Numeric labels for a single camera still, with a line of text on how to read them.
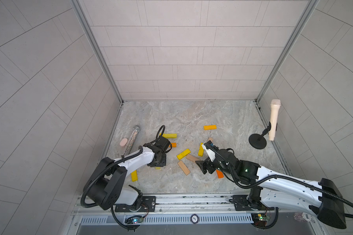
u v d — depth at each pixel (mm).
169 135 959
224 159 524
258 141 933
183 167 821
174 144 942
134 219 660
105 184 408
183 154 878
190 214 696
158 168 811
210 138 960
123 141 920
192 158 847
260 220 680
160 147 678
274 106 753
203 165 641
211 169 651
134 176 787
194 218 677
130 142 899
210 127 1019
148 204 707
